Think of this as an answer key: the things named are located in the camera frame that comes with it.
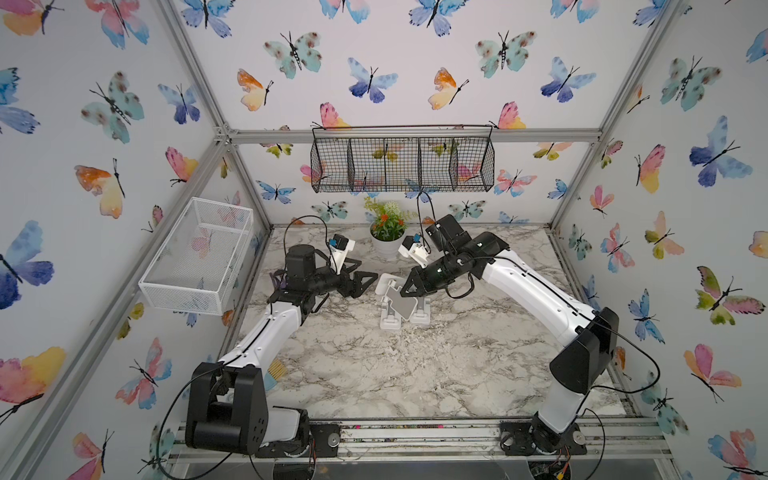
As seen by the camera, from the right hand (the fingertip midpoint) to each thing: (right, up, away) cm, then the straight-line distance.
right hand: (405, 290), depth 73 cm
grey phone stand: (-4, -11, +19) cm, 23 cm away
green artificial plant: (-4, +20, +26) cm, 33 cm away
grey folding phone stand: (-2, -5, +2) cm, 6 cm away
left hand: (-10, +5, +8) cm, 13 cm away
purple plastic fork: (-27, +2, -7) cm, 28 cm away
